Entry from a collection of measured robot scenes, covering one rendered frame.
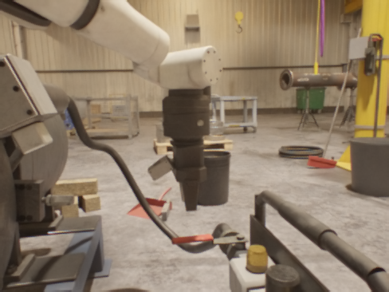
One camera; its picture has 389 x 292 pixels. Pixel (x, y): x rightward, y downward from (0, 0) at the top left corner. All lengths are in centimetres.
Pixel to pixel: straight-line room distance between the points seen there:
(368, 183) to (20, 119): 245
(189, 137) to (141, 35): 19
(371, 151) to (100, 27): 236
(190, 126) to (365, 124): 315
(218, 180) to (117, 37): 179
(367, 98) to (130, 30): 327
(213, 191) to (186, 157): 164
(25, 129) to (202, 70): 30
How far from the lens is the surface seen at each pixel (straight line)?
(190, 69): 51
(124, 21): 43
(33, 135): 54
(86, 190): 232
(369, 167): 262
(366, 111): 358
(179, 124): 51
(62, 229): 134
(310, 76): 745
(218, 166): 211
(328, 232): 46
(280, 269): 48
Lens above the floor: 75
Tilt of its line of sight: 8 degrees down
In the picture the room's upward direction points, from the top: 2 degrees counter-clockwise
